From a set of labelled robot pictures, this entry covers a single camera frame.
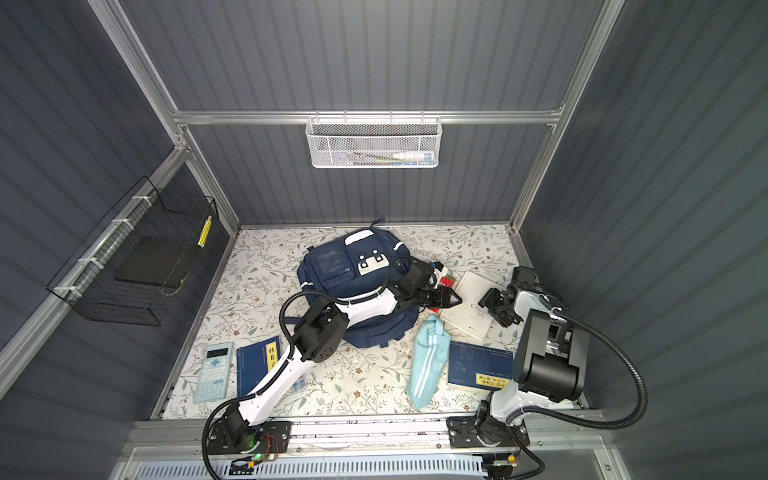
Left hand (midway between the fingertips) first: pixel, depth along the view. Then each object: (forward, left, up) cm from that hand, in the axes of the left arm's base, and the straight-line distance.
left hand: (461, 301), depth 94 cm
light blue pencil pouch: (-17, +12, 0) cm, 21 cm away
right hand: (-2, -10, -1) cm, 10 cm away
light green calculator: (-18, +73, -4) cm, 75 cm away
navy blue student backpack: (+17, +34, +1) cm, 38 cm away
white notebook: (-4, -2, -3) cm, 5 cm away
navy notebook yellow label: (-19, -2, -3) cm, 20 cm away
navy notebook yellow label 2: (-15, +63, -4) cm, 65 cm away
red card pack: (+9, +2, -2) cm, 10 cm away
